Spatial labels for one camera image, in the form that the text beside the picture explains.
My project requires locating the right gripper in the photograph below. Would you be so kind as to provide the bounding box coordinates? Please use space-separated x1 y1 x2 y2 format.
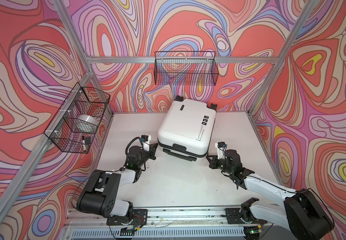
205 155 232 175

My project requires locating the white tape roll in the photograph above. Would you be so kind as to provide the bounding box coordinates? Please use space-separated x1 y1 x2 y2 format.
75 115 99 134

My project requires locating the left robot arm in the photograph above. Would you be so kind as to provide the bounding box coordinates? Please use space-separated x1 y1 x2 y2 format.
76 143 158 222

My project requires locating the left wall wire basket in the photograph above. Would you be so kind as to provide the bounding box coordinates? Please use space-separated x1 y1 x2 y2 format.
44 83 111 154

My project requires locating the wall wire basket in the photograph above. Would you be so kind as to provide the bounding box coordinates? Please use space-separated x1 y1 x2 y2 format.
44 83 111 154
154 50 219 86

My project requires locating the black suitcase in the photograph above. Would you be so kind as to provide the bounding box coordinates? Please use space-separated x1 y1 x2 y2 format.
158 96 217 162

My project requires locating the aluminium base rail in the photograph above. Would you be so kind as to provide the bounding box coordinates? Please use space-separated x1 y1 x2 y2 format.
60 204 314 240

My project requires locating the back wall wire basket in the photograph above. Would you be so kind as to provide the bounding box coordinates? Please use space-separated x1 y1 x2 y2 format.
154 50 219 86

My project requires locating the black marker pen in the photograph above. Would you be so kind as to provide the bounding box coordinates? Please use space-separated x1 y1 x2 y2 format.
82 136 91 153

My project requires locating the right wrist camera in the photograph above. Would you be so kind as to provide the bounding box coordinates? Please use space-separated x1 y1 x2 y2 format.
215 142 227 159

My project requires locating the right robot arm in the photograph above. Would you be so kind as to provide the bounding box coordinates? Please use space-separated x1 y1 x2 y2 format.
206 147 335 240

